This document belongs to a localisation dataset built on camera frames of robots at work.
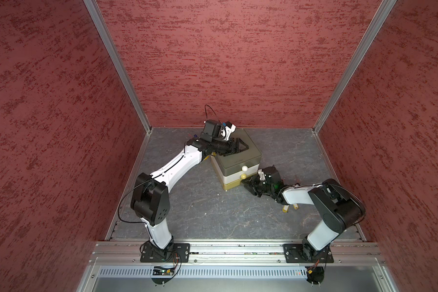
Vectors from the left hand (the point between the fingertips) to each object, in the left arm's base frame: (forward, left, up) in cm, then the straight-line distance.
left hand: (242, 152), depth 80 cm
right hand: (-6, -1, -20) cm, 21 cm away
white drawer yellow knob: (-5, 0, -12) cm, 13 cm away
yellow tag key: (-17, -23, -23) cm, 36 cm away
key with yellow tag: (-16, -28, -22) cm, 39 cm away
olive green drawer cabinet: (-1, -4, -2) cm, 4 cm away
